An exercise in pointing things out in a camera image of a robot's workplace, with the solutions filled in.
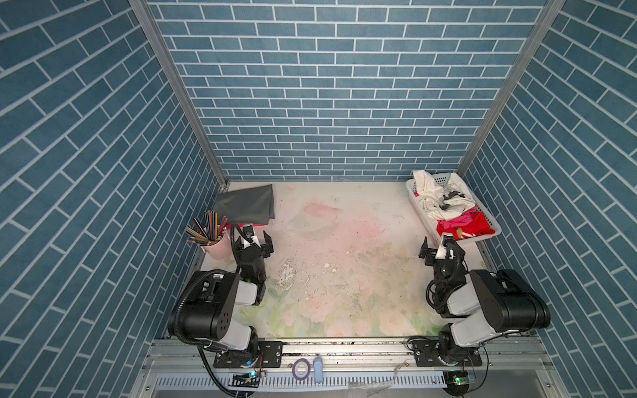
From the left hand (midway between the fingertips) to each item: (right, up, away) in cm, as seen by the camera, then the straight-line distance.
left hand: (254, 233), depth 90 cm
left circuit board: (+5, -41, -18) cm, 45 cm away
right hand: (+68, -2, -2) cm, 68 cm away
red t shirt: (+86, +2, +5) cm, 86 cm away
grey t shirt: (-5, +10, +15) cm, 19 cm away
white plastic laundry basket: (+79, +21, +22) cm, 85 cm away
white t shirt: (+75, +12, +13) cm, 77 cm away
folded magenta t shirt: (-4, +1, +16) cm, 17 cm away
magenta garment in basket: (+80, +5, +6) cm, 80 cm away
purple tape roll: (+20, -38, -18) cm, 46 cm away
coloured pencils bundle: (-17, 0, +1) cm, 17 cm away
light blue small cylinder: (+25, -36, -21) cm, 49 cm away
